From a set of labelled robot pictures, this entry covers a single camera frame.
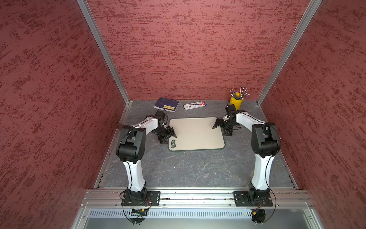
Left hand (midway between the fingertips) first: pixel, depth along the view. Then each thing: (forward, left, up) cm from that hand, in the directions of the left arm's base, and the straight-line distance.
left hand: (172, 140), depth 94 cm
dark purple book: (+34, +4, -2) cm, 34 cm away
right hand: (+8, -31, 0) cm, 32 cm away
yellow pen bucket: (+32, -49, +7) cm, 59 cm away
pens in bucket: (+36, -53, +10) cm, 65 cm away
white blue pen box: (+34, -15, -1) cm, 37 cm away
